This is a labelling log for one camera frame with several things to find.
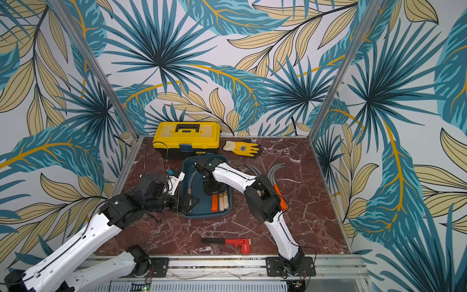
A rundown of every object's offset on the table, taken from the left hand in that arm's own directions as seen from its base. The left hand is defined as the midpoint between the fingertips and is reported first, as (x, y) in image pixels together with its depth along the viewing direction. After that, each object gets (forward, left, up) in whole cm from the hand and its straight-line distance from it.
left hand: (189, 202), depth 70 cm
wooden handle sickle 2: (+29, -30, -20) cm, 46 cm away
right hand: (+14, -7, -18) cm, 24 cm away
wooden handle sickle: (+7, -11, -18) cm, 22 cm away
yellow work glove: (+45, -21, -19) cm, 54 cm away
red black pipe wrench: (-9, -23, -19) cm, 31 cm away
